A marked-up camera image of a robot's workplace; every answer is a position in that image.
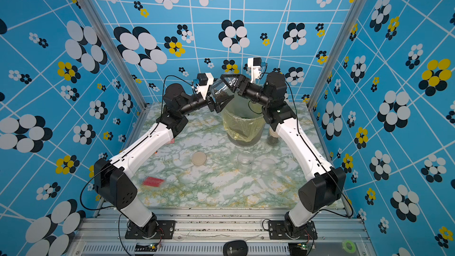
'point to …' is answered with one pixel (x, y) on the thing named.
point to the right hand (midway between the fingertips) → (227, 79)
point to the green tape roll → (349, 246)
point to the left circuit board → (146, 247)
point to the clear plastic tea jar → (245, 161)
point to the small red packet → (153, 182)
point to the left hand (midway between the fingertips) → (229, 85)
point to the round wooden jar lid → (198, 158)
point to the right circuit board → (297, 248)
